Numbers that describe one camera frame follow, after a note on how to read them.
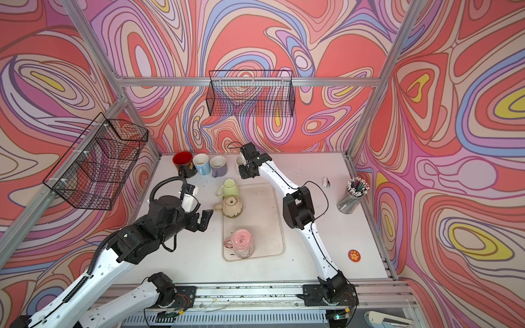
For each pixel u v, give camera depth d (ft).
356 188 2.79
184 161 3.36
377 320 2.19
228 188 3.06
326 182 3.43
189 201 1.99
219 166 3.46
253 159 2.52
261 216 3.14
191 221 2.01
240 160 3.25
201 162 3.46
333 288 2.09
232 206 2.90
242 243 2.46
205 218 2.07
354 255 2.70
